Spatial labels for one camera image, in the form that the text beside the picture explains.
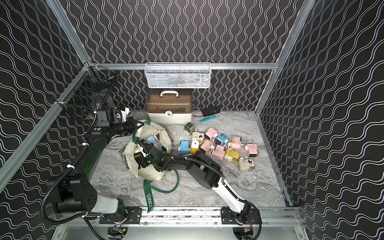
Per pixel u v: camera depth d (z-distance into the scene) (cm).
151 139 94
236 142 95
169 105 109
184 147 93
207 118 116
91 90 99
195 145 92
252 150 93
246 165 88
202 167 59
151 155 71
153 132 98
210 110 118
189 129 100
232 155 91
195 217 77
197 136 100
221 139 97
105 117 63
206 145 95
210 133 101
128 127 72
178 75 129
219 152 93
